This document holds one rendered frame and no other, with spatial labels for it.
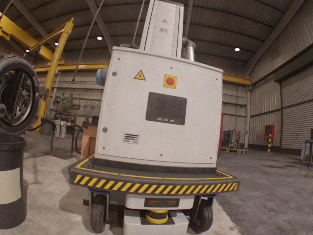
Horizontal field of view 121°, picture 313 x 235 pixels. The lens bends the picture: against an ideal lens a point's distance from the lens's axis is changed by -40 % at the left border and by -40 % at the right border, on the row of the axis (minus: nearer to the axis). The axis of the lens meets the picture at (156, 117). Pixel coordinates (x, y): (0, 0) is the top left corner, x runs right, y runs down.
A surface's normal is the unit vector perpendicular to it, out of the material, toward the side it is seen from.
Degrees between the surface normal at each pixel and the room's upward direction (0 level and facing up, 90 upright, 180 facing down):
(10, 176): 93
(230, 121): 90
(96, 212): 56
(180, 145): 90
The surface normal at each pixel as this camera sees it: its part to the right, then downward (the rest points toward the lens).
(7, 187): 0.98, 0.16
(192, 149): 0.18, -0.08
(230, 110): -0.07, -0.11
